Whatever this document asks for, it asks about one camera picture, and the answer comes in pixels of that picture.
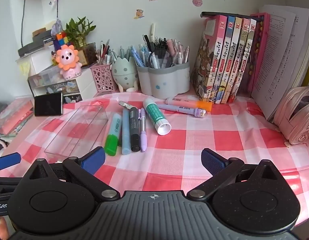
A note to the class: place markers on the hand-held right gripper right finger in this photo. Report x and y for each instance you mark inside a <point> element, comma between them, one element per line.
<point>212,161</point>

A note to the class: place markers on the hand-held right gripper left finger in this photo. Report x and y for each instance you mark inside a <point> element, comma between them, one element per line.
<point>94,158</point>

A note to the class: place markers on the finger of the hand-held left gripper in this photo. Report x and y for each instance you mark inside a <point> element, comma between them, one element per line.
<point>8,160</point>

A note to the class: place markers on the green highlighter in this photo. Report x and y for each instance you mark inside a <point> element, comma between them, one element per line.
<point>112,140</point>

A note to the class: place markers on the clear pencil lead case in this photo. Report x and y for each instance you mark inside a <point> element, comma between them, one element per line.
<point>119,140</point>

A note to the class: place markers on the clear plastic pencil box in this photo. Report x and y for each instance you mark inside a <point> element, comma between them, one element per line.
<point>77,130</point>

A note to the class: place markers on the light blue highlighter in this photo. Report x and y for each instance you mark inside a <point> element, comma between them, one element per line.
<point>125,135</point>

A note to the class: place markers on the black marker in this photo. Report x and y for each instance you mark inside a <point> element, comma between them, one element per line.
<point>134,130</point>

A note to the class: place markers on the purple mechanical pencil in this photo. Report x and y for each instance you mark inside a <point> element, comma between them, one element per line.
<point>143,137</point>

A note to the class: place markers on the purple cartoon cap pen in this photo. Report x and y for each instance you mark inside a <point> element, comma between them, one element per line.
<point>177,108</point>

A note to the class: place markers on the orange pink highlighter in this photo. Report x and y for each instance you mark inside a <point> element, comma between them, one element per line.
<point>184,101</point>

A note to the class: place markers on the white glue stick green label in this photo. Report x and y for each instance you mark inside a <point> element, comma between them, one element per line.
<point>155,115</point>

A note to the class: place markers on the person's left hand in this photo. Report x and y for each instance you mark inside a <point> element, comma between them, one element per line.
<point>0,228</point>

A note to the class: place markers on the red checked tablecloth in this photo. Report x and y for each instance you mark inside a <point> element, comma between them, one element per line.
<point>194,135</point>

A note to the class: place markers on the cartoon print notebook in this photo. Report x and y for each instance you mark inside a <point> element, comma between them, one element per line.
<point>17,129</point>

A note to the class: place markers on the grey cloth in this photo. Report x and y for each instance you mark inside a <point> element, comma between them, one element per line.
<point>0,108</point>

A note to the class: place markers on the black smartphone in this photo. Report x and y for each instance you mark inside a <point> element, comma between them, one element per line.
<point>48,104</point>

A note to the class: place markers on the white cartoon drawer organizer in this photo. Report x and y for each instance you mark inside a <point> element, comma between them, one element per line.
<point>79,85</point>

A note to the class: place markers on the pink mesh pen holder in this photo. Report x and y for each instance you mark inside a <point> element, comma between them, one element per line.
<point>103,77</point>

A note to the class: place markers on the clear plastic drawer unit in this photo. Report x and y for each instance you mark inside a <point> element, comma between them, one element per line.
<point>44,77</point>

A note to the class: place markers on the egg-shaped spotted pen holder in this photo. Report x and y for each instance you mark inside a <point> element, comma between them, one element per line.
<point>124,73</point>

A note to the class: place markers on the white flower-shaped pen holder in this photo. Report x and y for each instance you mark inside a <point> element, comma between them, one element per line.
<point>164,82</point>

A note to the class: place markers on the pale yellow paper sheet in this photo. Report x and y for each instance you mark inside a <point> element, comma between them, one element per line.
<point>25,68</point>

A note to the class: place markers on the pink pencil bag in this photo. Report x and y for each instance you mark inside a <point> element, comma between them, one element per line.
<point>297,115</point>

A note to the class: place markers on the blue spine comic book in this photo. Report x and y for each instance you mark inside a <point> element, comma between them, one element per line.
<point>225,62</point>

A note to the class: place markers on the tan spine comic book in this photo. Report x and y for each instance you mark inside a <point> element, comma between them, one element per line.
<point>233,62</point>

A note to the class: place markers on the pink lion toy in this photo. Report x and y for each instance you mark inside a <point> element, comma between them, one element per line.
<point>68,60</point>

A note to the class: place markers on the white spine comic book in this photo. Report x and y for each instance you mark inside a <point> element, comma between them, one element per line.
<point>240,62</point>

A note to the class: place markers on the white storage box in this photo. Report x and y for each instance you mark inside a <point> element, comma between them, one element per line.
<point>39,60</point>

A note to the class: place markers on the glass plant vase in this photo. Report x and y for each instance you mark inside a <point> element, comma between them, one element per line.
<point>87,53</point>

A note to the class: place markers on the bunch of black red pens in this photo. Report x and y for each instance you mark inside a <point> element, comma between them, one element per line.
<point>105,53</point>

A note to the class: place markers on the red striped spine comic book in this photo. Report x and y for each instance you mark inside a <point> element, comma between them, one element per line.
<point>247,60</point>

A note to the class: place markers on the small doll figurine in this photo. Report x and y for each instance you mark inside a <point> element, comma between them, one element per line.
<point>54,58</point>

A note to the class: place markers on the bunch of teal gel pens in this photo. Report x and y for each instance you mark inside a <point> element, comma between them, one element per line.
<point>127,53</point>

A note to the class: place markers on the grey flat box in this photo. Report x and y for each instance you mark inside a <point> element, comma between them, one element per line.
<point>29,49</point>

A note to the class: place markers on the magnifying glass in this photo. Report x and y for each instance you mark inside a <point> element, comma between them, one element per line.
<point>160,59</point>

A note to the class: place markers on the pink abacus board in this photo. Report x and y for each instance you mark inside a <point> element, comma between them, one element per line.
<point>259,55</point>

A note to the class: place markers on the bunch of pastel pens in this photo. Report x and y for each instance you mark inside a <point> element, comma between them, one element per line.
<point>167,47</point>

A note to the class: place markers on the colourful puzzle cube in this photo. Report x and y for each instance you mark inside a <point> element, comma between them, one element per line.
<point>62,40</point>

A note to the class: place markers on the stack of printed workbooks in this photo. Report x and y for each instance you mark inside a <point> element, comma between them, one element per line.
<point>282,55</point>

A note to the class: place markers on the dark flat box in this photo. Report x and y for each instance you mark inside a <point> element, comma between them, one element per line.
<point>40,36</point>

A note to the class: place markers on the lucky bamboo plant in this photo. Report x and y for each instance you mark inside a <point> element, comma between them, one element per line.
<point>78,31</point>

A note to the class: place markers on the purple hanging sachet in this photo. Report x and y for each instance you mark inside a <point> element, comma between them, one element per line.
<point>57,27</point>

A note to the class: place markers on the orange cartoon wall sticker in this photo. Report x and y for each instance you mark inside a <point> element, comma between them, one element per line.
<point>139,13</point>

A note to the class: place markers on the round pink wall sticker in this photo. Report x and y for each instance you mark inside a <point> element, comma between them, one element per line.
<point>197,1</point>

